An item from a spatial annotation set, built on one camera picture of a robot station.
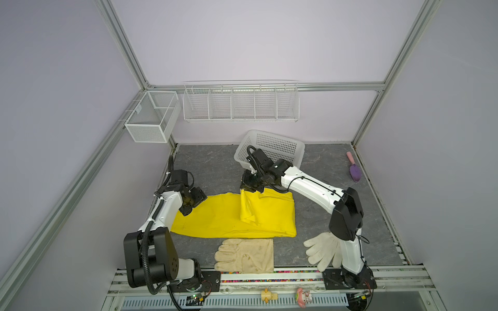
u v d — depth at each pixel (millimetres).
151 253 429
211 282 735
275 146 1157
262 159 663
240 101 999
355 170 1055
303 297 680
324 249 810
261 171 649
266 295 676
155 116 1013
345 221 482
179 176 700
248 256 791
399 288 728
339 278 737
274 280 753
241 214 795
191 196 766
